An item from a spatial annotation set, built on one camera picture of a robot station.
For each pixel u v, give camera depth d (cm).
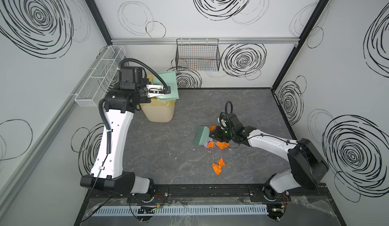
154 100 62
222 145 89
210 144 88
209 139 89
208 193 75
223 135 76
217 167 81
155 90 57
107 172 37
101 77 72
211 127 86
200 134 90
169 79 77
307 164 43
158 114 97
